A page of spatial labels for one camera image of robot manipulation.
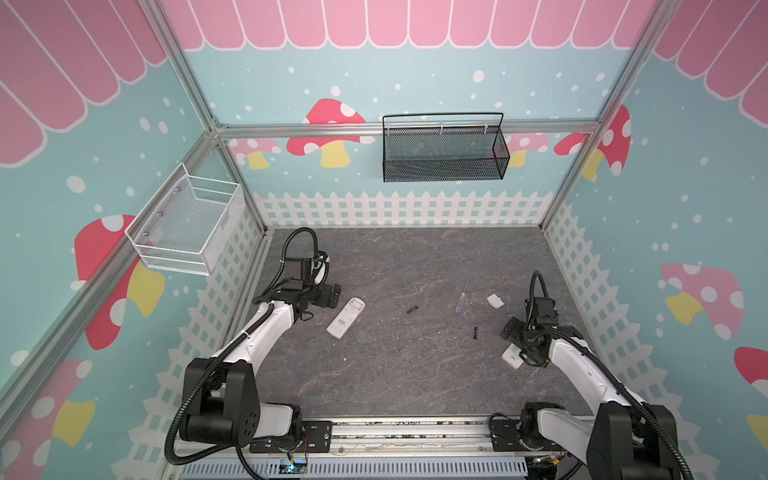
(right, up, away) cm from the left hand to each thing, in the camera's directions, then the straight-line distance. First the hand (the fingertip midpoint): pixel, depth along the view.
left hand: (323, 291), depth 89 cm
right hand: (+57, -14, -2) cm, 59 cm away
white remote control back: (+6, -9, +5) cm, 12 cm away
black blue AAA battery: (+27, -7, +8) cm, 29 cm away
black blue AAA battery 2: (+46, -13, +2) cm, 48 cm away
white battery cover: (+55, -5, +10) cm, 57 cm away
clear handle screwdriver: (+44, -4, +10) cm, 45 cm away
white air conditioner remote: (+55, -19, -3) cm, 59 cm away
